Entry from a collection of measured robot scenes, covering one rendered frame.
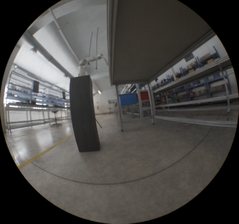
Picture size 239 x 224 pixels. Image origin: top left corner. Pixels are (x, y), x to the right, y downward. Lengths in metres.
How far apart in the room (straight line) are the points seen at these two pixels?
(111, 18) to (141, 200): 0.93
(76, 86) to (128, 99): 1.97
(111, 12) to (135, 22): 0.19
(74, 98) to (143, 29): 0.90
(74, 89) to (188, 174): 1.17
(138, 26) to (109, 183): 1.03
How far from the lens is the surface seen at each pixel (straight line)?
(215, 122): 0.91
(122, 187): 0.50
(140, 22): 0.64
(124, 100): 2.51
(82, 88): 0.84
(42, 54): 4.25
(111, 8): 0.50
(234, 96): 1.69
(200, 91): 4.13
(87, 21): 3.64
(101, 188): 0.52
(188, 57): 2.49
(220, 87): 3.88
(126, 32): 0.66
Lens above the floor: 0.43
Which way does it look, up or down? 3 degrees up
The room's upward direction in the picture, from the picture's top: 8 degrees counter-clockwise
